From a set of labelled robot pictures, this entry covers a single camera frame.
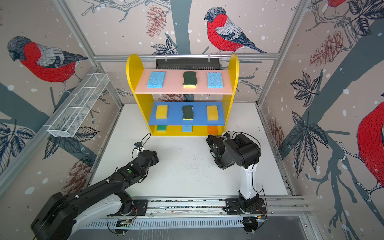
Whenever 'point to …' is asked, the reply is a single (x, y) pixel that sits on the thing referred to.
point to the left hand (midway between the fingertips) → (154, 151)
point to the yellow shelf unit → (185, 102)
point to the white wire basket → (67, 122)
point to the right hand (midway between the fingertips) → (206, 134)
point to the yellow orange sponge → (212, 113)
